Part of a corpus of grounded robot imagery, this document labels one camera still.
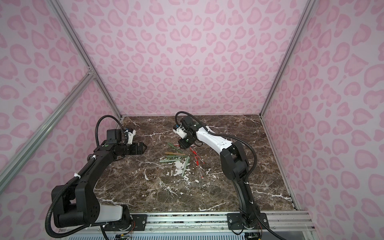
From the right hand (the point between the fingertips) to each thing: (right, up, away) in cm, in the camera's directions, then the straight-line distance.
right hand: (184, 142), depth 92 cm
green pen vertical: (+1, -15, +1) cm, 15 cm away
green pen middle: (-5, -10, +4) cm, 11 cm away
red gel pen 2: (-7, -3, +11) cm, 13 cm away
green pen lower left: (-6, -12, +3) cm, 13 cm away
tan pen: (-9, -8, +7) cm, 14 cm away
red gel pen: (+8, -13, +3) cm, 16 cm away
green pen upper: (-6, -5, +9) cm, 12 cm away
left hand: (-26, -1, -5) cm, 26 cm away
